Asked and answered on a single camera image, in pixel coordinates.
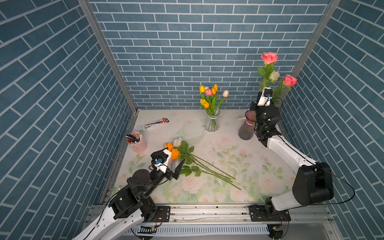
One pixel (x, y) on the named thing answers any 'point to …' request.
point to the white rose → (176, 143)
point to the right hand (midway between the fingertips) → (262, 93)
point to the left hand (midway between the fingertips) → (179, 155)
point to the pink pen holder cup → (137, 141)
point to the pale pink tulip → (225, 95)
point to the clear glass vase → (212, 123)
